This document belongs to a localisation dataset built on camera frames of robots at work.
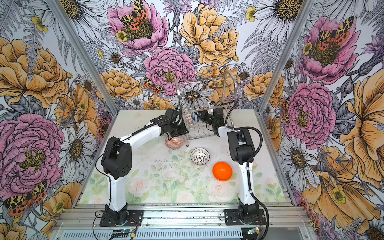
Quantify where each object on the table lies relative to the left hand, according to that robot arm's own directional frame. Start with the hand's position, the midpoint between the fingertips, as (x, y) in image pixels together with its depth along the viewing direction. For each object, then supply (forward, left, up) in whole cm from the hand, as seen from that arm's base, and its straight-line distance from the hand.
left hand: (186, 135), depth 94 cm
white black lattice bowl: (-9, -9, -10) cm, 16 cm away
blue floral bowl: (+14, -6, +1) cm, 15 cm away
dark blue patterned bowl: (+14, -1, +1) cm, 14 cm away
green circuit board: (-48, -33, -11) cm, 59 cm away
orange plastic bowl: (-20, -21, -8) cm, 30 cm away
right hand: (+14, -5, +2) cm, 16 cm away
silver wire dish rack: (+35, -11, -3) cm, 37 cm away
